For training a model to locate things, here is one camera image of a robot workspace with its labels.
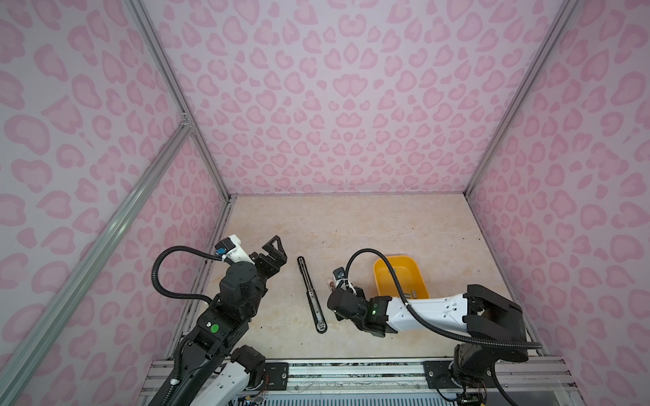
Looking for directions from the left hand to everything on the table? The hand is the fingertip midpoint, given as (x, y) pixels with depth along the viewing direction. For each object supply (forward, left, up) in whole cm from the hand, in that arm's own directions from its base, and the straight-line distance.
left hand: (271, 240), depth 67 cm
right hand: (-5, -18, -25) cm, 31 cm away
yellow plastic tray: (+5, -44, -31) cm, 54 cm away
